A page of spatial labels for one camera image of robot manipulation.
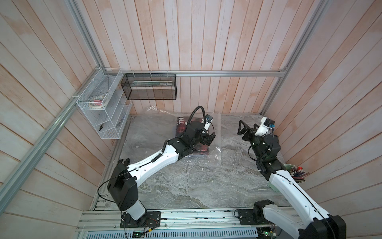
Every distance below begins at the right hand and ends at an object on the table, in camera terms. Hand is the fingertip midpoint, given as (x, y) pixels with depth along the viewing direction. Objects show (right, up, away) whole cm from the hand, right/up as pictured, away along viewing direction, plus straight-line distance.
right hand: (246, 121), depth 75 cm
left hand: (-21, -4, +4) cm, 21 cm away
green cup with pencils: (+23, -25, -5) cm, 34 cm away
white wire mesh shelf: (-71, 0, +2) cm, 72 cm away
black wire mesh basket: (-58, +28, +32) cm, 72 cm away
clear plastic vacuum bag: (-51, -2, +38) cm, 63 cm away
